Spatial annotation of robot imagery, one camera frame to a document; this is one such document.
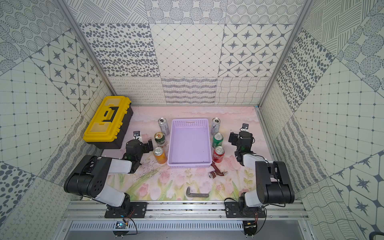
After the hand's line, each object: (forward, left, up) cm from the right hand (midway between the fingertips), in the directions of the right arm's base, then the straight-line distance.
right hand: (240, 135), depth 94 cm
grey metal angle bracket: (-34, +32, -7) cm, 47 cm away
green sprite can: (-4, +15, +2) cm, 16 cm away
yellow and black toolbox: (-2, +80, +11) cm, 81 cm away
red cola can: (-14, +15, +2) cm, 21 cm away
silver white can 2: (+4, +16, +3) cm, 17 cm away
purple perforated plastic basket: (-4, +33, -7) cm, 34 cm away
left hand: (-3, +63, -1) cm, 63 cm away
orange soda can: (-16, +48, +3) cm, 51 cm away
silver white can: (+3, +49, +3) cm, 49 cm away
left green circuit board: (-47, +64, -9) cm, 80 cm away
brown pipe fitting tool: (-23, +18, -5) cm, 30 cm away
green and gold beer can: (-4, +51, +3) cm, 51 cm away
